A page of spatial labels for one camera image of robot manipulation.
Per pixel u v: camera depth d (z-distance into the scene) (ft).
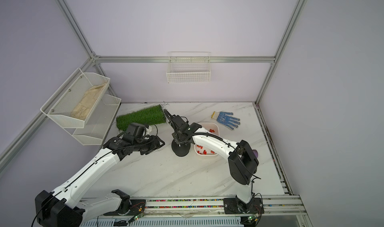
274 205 2.50
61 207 1.22
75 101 2.50
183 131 2.08
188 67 3.14
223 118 3.63
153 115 3.45
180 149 2.97
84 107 2.52
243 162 1.53
